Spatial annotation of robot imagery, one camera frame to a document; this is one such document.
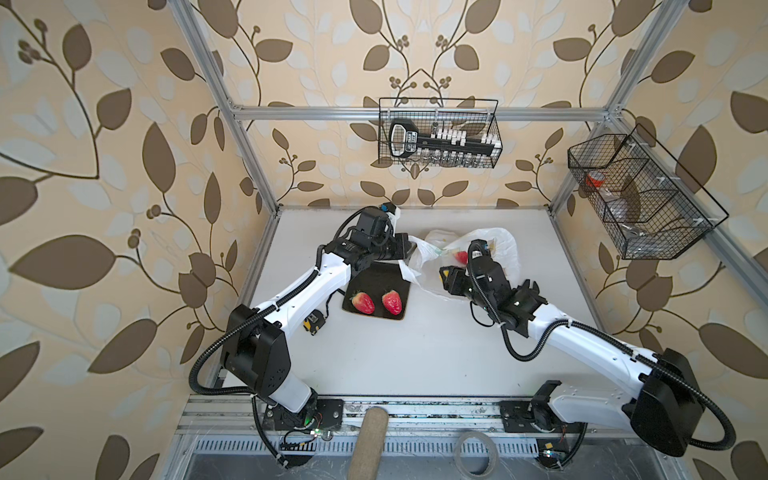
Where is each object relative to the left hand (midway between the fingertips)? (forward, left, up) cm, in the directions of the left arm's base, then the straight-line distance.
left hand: (415, 241), depth 79 cm
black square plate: (+2, +11, -23) cm, 26 cm away
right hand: (-6, -10, -6) cm, 13 cm away
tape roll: (-44, -20, -25) cm, 55 cm away
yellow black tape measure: (-14, +29, -22) cm, 39 cm away
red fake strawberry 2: (-8, +6, -20) cm, 23 cm away
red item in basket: (+21, -53, +5) cm, 57 cm away
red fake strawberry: (-8, +15, -20) cm, 26 cm away
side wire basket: (+6, -58, +10) cm, 59 cm away
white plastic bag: (-1, -9, -1) cm, 9 cm away
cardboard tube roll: (-46, +10, -21) cm, 52 cm away
